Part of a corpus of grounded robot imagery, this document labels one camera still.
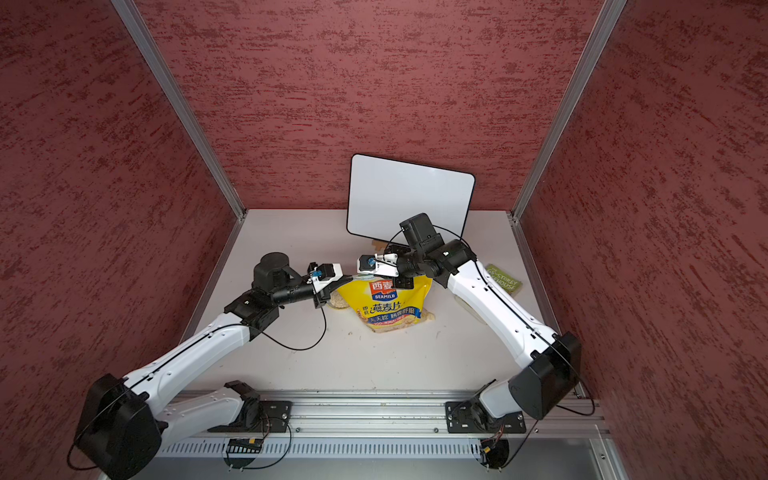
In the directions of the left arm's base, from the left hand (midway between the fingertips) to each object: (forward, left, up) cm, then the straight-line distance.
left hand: (347, 279), depth 75 cm
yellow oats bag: (-4, -10, -9) cm, 13 cm away
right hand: (+1, -8, +1) cm, 8 cm away
